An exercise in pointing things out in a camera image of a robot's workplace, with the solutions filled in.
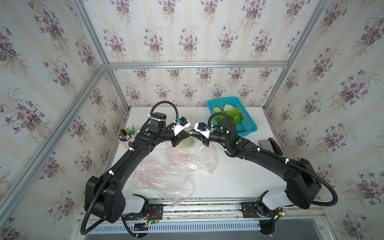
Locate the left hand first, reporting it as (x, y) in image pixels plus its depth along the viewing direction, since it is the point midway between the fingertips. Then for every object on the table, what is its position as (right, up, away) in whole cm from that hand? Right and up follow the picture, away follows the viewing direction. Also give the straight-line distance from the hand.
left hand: (188, 134), depth 77 cm
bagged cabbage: (0, -4, -2) cm, 4 cm away
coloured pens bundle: (-39, -2, +13) cm, 41 cm away
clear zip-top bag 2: (-8, -21, +9) cm, 24 cm away
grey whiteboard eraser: (+53, -9, +19) cm, 57 cm away
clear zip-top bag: (+2, -13, +18) cm, 22 cm away
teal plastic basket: (+41, +4, +27) cm, 49 cm away
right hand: (+3, +2, -2) cm, 5 cm away
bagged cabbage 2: (+33, +11, +27) cm, 44 cm away
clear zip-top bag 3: (-11, -26, +8) cm, 29 cm away
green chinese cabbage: (+20, +9, +25) cm, 33 cm away
